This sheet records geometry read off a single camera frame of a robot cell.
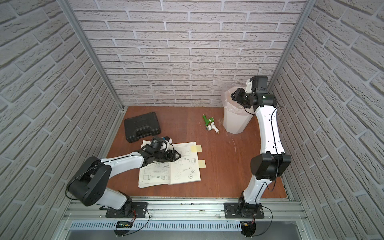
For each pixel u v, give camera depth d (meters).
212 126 1.05
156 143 0.73
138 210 0.73
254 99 0.54
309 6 0.69
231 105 0.84
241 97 0.69
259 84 0.58
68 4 0.70
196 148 0.95
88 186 0.44
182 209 0.76
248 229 0.71
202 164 0.90
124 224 0.71
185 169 0.86
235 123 0.92
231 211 0.73
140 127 1.00
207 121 1.10
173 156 0.81
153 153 0.71
